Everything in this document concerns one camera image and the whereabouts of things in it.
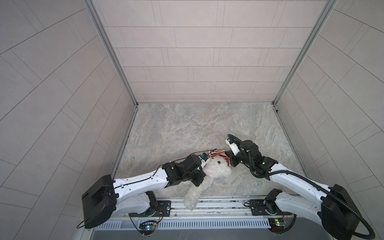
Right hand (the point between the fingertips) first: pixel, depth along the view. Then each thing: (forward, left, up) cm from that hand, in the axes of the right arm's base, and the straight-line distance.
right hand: (224, 154), depth 81 cm
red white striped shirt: (+1, +2, -1) cm, 2 cm away
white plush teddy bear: (-11, +5, -1) cm, 12 cm away
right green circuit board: (-32, -19, -10) cm, 39 cm away
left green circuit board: (-30, +39, -6) cm, 50 cm away
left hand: (-10, +10, -3) cm, 15 cm away
